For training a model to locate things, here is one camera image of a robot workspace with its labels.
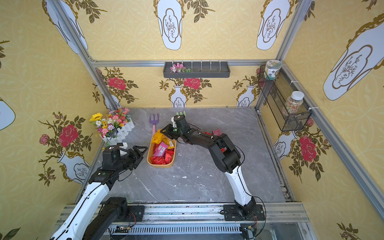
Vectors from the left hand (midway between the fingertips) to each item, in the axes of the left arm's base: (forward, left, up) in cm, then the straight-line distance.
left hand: (141, 151), depth 81 cm
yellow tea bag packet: (+10, -8, -2) cm, 13 cm away
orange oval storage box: (+2, -3, -8) cm, 9 cm away
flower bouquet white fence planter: (+18, +20, 0) cm, 26 cm away
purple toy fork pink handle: (+33, +1, -15) cm, 37 cm away
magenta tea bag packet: (+5, -9, -7) cm, 12 cm away
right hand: (+18, -12, -2) cm, 21 cm away
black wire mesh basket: (+33, -82, +13) cm, 90 cm away
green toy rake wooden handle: (+39, -20, -13) cm, 46 cm away
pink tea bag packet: (+21, -46, -13) cm, 52 cm away
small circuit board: (-33, +7, -17) cm, 38 cm away
